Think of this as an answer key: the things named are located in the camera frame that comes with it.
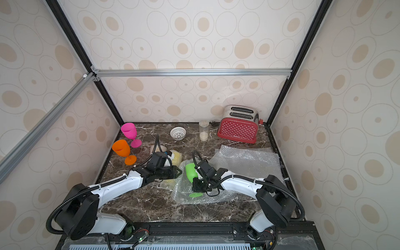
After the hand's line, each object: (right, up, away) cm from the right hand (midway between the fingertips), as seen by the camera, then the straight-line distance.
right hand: (196, 187), depth 84 cm
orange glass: (-44, +21, +5) cm, 49 cm away
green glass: (-2, +8, 0) cm, 8 cm away
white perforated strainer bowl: (-15, +30, +29) cm, 45 cm away
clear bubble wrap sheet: (-8, -1, +1) cm, 8 cm away
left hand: (-7, +8, +1) cm, 11 cm away
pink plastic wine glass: (-42, +31, +11) cm, 53 cm away
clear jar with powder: (+4, +32, +30) cm, 44 cm away
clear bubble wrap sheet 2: (+38, +11, +14) cm, 42 cm away
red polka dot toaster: (+26, +36, +13) cm, 46 cm away
